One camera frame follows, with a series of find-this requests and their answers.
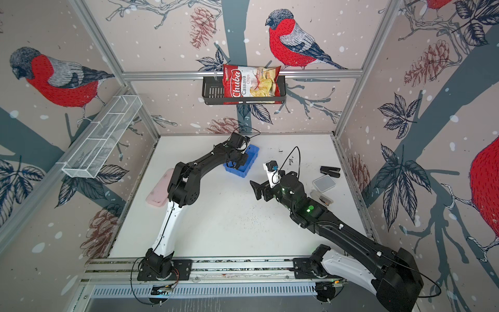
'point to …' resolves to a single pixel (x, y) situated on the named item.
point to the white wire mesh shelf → (88, 157)
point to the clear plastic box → (323, 182)
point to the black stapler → (331, 171)
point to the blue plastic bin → (252, 153)
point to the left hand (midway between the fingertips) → (247, 153)
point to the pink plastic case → (158, 195)
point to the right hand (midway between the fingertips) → (261, 175)
